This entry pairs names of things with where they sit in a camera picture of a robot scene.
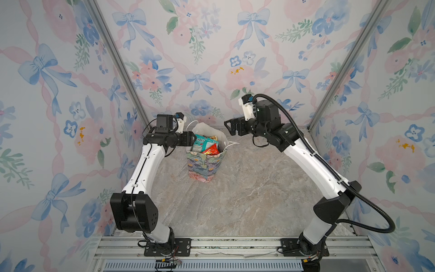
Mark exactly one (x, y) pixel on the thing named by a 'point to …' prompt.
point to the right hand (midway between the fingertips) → (233, 119)
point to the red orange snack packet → (213, 150)
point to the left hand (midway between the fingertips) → (191, 135)
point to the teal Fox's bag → (203, 143)
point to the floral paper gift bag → (202, 168)
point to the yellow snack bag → (214, 137)
